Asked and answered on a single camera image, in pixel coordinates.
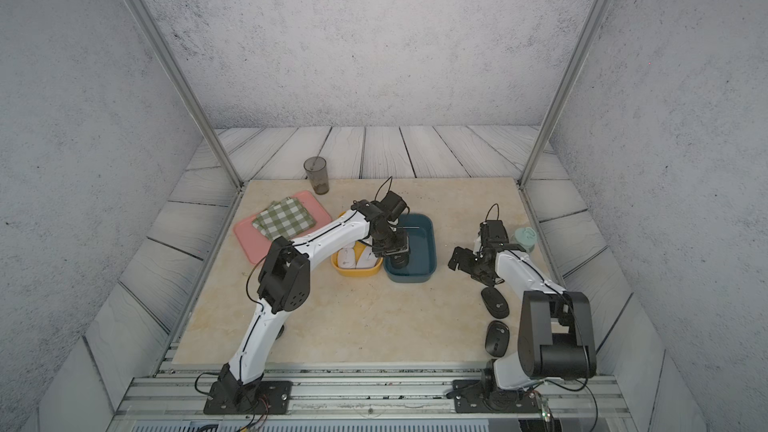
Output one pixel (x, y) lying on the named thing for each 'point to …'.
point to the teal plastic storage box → (422, 260)
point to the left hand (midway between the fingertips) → (410, 254)
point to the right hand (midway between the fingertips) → (465, 266)
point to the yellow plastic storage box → (356, 271)
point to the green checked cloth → (283, 218)
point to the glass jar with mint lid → (526, 237)
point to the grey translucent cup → (316, 168)
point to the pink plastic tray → (254, 242)
